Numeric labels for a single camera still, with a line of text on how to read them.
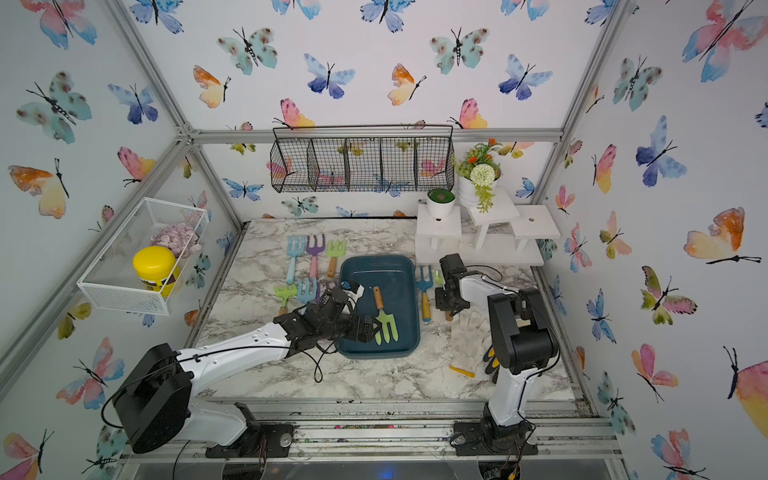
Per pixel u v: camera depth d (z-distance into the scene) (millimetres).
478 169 807
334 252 1138
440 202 959
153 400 416
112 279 642
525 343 495
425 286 1019
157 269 635
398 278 1048
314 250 1142
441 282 1044
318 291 1012
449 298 836
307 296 1007
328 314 650
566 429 771
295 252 1116
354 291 755
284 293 1014
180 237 696
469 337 910
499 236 1176
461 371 846
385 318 935
